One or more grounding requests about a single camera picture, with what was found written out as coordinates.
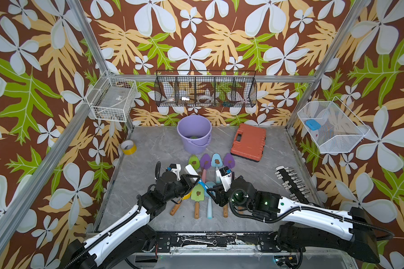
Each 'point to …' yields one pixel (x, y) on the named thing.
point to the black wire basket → (203, 88)
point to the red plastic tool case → (249, 142)
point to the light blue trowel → (216, 162)
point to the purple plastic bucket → (196, 132)
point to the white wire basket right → (338, 139)
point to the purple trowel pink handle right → (229, 160)
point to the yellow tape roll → (128, 147)
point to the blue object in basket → (312, 124)
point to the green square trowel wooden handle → (197, 195)
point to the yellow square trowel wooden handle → (188, 195)
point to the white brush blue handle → (189, 170)
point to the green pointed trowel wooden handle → (225, 211)
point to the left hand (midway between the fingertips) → (201, 177)
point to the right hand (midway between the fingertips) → (207, 190)
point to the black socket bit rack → (298, 190)
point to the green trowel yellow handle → (194, 161)
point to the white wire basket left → (113, 97)
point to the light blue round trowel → (209, 195)
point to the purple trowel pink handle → (205, 162)
